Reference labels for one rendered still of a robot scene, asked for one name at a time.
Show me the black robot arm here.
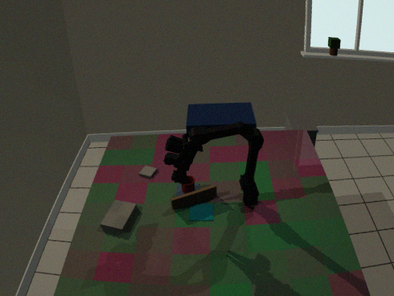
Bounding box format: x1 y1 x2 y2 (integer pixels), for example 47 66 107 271
163 121 264 206

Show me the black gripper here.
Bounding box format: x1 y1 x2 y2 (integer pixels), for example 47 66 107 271
171 152 193 185

